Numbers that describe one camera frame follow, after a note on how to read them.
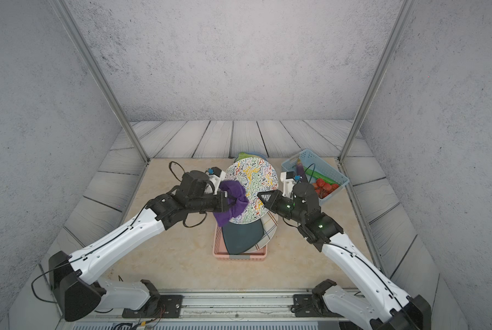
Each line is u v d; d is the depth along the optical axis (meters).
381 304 0.39
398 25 0.74
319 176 1.10
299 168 1.11
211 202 0.62
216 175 0.66
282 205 0.63
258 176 0.74
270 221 0.85
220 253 0.83
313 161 1.14
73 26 0.74
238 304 0.74
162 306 0.72
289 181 0.66
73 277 0.39
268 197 0.69
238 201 0.70
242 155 1.15
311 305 0.68
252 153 1.16
